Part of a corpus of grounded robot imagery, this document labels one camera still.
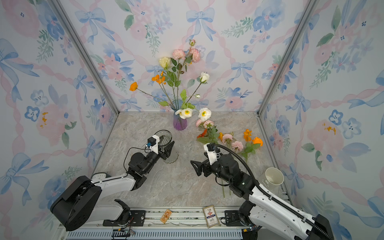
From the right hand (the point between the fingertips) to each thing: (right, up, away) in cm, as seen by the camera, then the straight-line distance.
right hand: (198, 156), depth 73 cm
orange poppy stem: (-23, +43, +18) cm, 52 cm away
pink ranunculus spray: (+10, +9, +28) cm, 31 cm away
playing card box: (+7, -30, +1) cm, 30 cm away
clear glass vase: (-16, +9, -1) cm, 18 cm away
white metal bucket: (+42, -15, +12) cm, 47 cm away
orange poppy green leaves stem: (+39, +4, +26) cm, 47 cm away
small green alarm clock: (-56, -13, +13) cm, 59 cm away
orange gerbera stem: (+4, +10, +34) cm, 35 cm away
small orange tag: (-16, -30, +1) cm, 34 cm away
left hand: (-15, +9, +5) cm, 18 cm away
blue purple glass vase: (-12, +17, +34) cm, 40 cm away
